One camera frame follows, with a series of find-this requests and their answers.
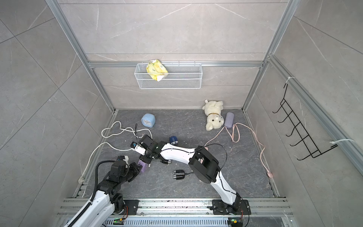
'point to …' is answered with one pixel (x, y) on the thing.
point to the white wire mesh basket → (180, 76)
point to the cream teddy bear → (215, 119)
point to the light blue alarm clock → (148, 120)
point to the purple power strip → (141, 162)
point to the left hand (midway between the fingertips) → (143, 164)
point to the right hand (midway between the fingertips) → (143, 155)
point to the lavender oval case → (229, 120)
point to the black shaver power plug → (179, 174)
